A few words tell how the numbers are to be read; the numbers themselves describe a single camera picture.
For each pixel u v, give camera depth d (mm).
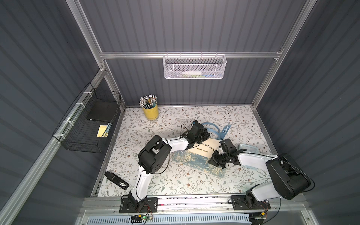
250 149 940
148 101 1024
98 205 755
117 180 786
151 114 1049
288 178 443
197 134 758
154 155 533
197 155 912
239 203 733
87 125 739
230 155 708
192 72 891
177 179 826
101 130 730
